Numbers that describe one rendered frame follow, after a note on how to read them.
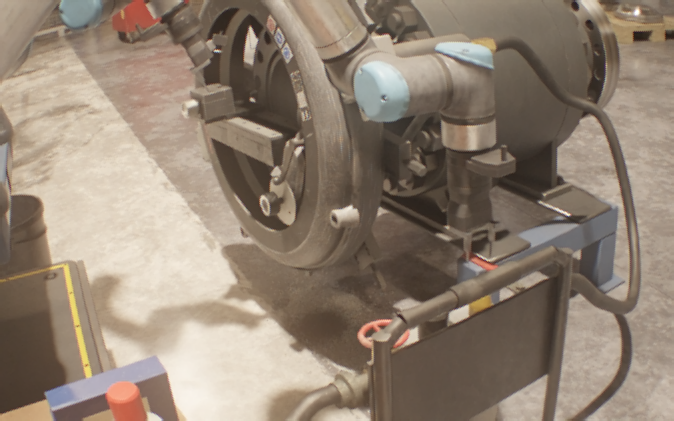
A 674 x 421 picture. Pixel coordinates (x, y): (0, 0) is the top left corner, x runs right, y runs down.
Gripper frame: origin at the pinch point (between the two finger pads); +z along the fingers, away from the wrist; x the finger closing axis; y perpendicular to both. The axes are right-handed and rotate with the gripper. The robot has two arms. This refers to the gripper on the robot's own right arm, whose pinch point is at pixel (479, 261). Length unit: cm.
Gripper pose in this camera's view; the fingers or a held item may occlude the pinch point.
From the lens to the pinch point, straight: 131.0
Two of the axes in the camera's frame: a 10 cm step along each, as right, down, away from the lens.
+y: -5.4, -3.1, 7.8
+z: 0.7, 9.1, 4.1
